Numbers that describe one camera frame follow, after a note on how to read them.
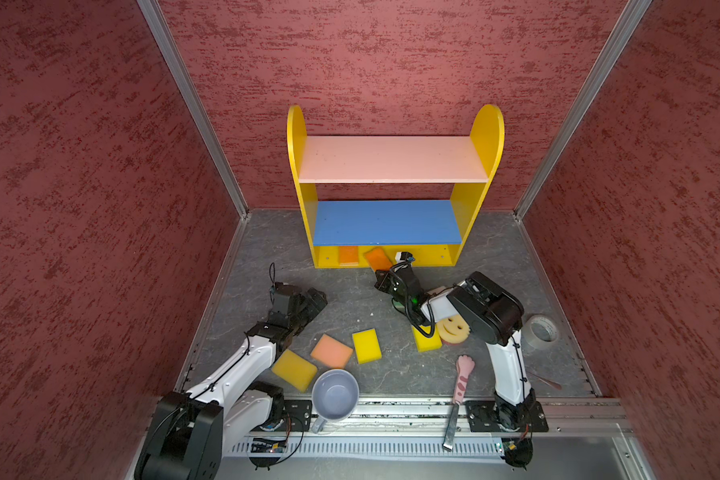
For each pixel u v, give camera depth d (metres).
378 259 1.03
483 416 0.74
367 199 1.20
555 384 0.81
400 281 0.77
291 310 0.69
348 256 1.04
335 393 0.77
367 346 0.85
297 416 0.74
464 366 0.81
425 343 0.85
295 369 0.80
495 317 0.52
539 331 0.89
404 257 0.91
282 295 0.68
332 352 0.83
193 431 0.40
